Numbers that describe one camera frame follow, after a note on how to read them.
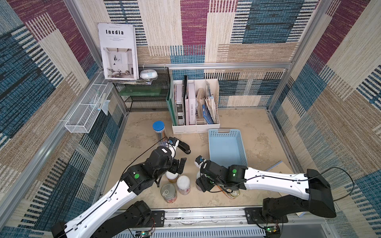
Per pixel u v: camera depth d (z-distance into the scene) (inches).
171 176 31.2
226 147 37.9
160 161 19.9
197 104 37.3
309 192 16.2
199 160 26.5
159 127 33.5
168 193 28.3
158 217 28.8
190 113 39.1
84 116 36.8
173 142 23.8
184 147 37.3
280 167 35.3
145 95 37.4
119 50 30.6
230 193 31.4
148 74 34.1
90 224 15.7
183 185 28.8
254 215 29.3
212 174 22.3
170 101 33.4
